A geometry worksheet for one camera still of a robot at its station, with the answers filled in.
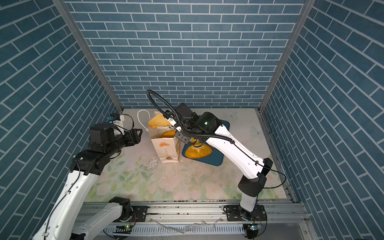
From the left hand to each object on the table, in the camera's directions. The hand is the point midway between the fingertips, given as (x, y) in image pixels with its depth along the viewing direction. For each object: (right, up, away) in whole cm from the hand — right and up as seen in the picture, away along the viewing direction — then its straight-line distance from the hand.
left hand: (137, 130), depth 70 cm
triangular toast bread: (+9, +5, +6) cm, 12 cm away
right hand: (+21, +2, -1) cm, 21 cm away
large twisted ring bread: (+11, -3, +22) cm, 24 cm away
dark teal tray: (+40, -19, +23) cm, 50 cm away
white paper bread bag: (+13, -10, +9) cm, 19 cm away
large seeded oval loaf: (+26, -15, +21) cm, 36 cm away
